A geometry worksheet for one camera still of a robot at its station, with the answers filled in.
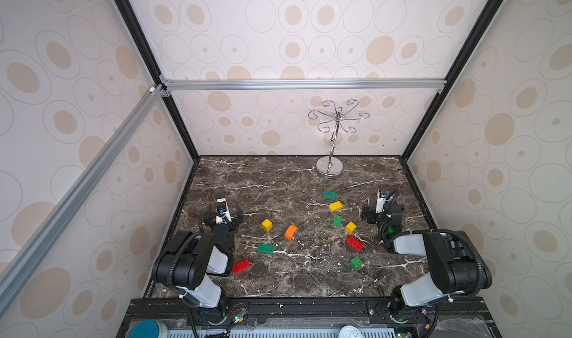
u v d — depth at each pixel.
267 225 0.91
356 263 0.81
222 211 0.73
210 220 0.77
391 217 0.71
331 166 1.13
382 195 0.83
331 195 1.03
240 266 0.82
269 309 0.76
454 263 0.46
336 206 0.99
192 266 0.45
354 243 0.88
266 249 0.87
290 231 0.90
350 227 0.90
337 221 0.92
